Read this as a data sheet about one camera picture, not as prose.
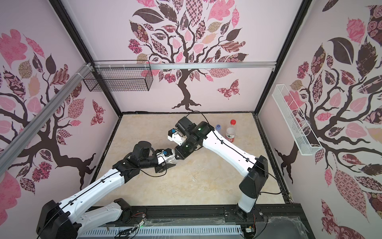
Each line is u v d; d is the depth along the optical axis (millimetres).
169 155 646
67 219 388
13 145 510
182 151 630
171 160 716
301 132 757
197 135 504
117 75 1065
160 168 661
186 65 940
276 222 721
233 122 856
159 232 697
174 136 660
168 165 683
